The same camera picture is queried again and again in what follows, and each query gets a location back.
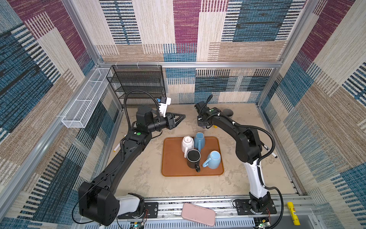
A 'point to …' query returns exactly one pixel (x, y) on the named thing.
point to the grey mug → (228, 112)
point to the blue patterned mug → (199, 141)
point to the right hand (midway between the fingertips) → (205, 122)
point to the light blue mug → (213, 161)
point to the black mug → (193, 158)
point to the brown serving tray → (174, 164)
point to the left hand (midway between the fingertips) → (184, 114)
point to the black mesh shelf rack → (123, 78)
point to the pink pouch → (198, 214)
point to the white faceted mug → (187, 143)
